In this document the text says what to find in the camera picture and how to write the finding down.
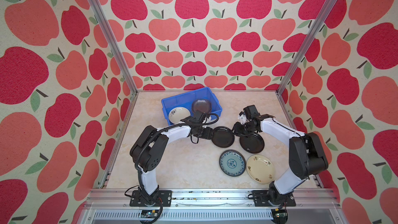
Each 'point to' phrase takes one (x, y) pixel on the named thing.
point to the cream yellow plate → (260, 168)
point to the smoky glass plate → (201, 104)
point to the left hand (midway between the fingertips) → (213, 136)
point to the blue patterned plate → (232, 163)
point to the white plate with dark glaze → (177, 113)
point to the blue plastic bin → (186, 100)
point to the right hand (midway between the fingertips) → (236, 132)
